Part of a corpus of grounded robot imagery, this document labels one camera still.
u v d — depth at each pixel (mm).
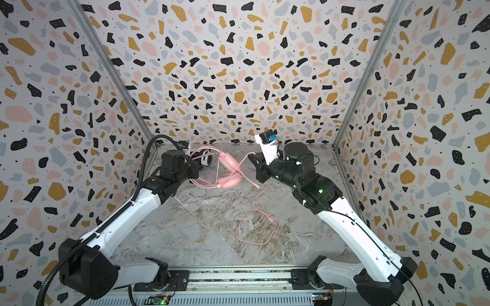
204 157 1059
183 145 688
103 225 434
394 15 723
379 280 389
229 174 784
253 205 930
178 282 734
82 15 705
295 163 436
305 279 742
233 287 731
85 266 390
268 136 491
